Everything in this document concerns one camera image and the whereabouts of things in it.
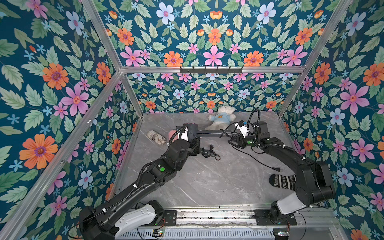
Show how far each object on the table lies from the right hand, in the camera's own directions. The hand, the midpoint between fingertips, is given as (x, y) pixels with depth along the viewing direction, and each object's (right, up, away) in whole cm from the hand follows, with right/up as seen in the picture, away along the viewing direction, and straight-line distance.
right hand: (234, 137), depth 86 cm
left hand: (-22, 0, -15) cm, 27 cm away
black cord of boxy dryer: (+26, -20, +4) cm, 33 cm away
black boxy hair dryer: (-24, +4, -19) cm, 31 cm away
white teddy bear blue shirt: (-3, +14, +20) cm, 25 cm away
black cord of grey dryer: (-10, -13, +9) cm, 19 cm away
